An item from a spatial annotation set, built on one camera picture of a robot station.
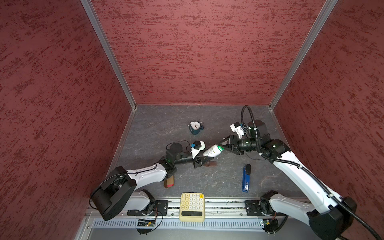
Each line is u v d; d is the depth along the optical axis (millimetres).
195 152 657
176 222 709
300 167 454
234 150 629
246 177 823
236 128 683
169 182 807
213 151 697
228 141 640
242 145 619
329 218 367
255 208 740
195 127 1029
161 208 742
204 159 679
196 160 669
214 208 757
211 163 880
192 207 725
